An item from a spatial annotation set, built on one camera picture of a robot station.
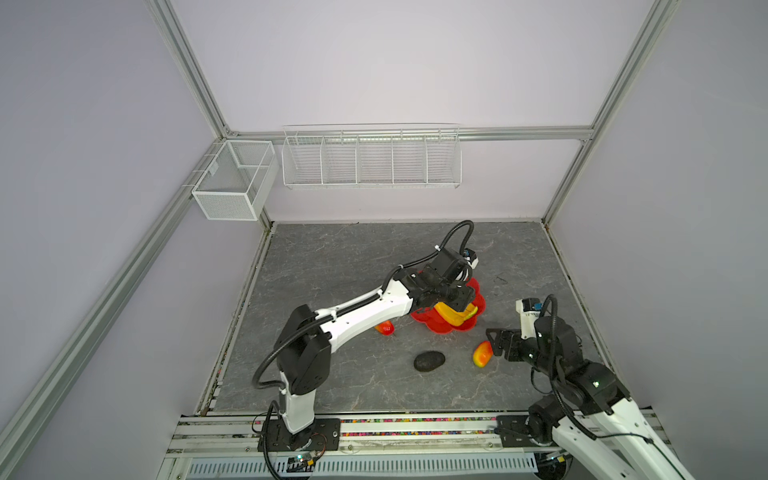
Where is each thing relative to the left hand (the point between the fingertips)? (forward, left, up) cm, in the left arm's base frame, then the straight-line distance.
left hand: (468, 297), depth 78 cm
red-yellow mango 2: (-11, -4, -14) cm, 18 cm away
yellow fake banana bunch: (+1, +1, -15) cm, 15 cm away
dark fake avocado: (-11, +11, -14) cm, 21 cm away
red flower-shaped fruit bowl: (+1, +6, -17) cm, 18 cm away
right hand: (-9, -8, -3) cm, 12 cm away
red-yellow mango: (-1, +23, -14) cm, 27 cm away
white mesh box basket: (+45, +70, +6) cm, 83 cm away
